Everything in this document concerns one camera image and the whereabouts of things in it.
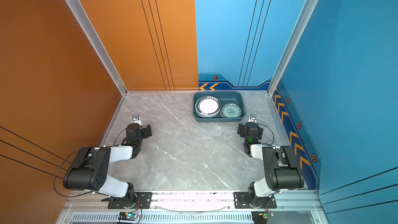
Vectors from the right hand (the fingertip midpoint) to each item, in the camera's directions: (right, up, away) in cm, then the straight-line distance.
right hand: (249, 125), depth 95 cm
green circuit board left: (-63, -39, -24) cm, 78 cm away
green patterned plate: (-9, +9, +11) cm, 17 cm away
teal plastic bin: (-12, +19, +21) cm, 30 cm away
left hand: (-66, +1, 0) cm, 66 cm away
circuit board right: (-1, -39, -24) cm, 46 cm away
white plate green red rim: (-25, +11, +11) cm, 30 cm away
